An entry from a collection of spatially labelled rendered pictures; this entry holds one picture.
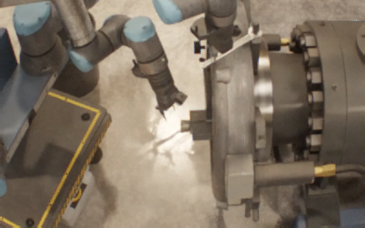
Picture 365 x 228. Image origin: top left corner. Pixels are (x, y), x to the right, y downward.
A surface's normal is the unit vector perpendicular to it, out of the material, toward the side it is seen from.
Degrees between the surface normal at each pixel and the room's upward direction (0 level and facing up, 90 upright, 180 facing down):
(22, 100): 0
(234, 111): 39
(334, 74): 20
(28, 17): 5
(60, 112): 0
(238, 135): 51
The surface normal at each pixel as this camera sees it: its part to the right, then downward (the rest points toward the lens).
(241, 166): -0.04, -0.84
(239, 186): 0.01, 0.55
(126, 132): -0.03, -0.57
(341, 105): -0.01, 0.10
